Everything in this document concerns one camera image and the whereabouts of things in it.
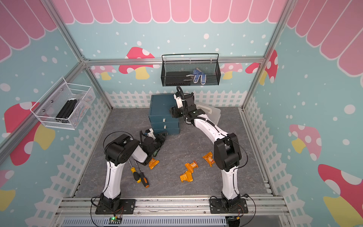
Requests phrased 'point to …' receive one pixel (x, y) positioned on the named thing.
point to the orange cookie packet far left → (153, 163)
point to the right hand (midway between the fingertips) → (173, 108)
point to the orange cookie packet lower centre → (186, 177)
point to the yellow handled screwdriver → (136, 175)
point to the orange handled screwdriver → (143, 178)
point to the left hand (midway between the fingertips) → (168, 133)
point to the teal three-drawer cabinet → (160, 116)
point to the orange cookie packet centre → (190, 167)
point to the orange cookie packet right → (209, 157)
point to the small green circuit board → (115, 220)
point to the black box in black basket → (177, 78)
